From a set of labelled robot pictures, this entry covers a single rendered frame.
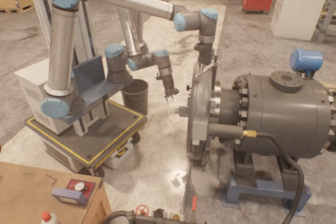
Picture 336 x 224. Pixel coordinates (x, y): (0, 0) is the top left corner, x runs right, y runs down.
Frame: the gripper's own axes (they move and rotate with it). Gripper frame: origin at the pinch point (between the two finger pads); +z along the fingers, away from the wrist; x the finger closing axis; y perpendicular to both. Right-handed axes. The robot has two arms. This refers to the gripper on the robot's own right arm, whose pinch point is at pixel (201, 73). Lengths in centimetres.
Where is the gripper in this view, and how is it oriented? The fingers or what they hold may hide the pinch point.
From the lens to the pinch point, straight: 136.0
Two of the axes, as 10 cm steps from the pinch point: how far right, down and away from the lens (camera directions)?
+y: 6.5, -5.0, 5.8
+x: -7.6, -4.1, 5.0
